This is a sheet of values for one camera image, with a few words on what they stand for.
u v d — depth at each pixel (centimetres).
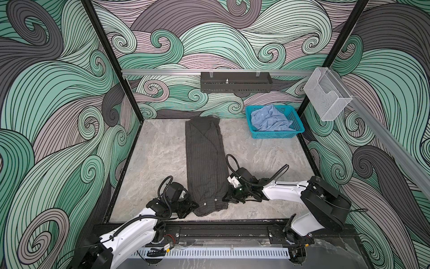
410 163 53
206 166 95
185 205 73
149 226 55
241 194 73
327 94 79
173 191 65
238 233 74
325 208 43
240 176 68
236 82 98
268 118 113
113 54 86
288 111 116
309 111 110
